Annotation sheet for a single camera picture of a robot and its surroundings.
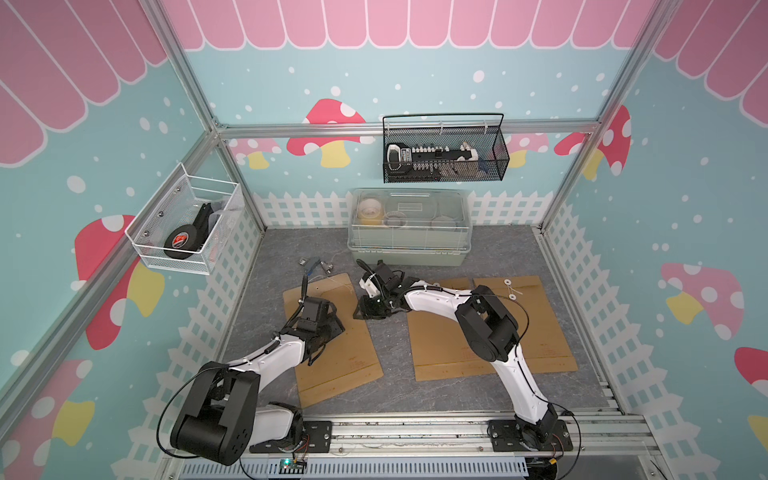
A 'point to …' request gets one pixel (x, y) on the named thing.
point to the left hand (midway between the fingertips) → (336, 330)
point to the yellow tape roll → (370, 212)
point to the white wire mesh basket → (183, 225)
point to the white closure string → (511, 291)
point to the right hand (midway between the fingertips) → (356, 316)
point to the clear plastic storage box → (410, 226)
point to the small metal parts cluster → (327, 267)
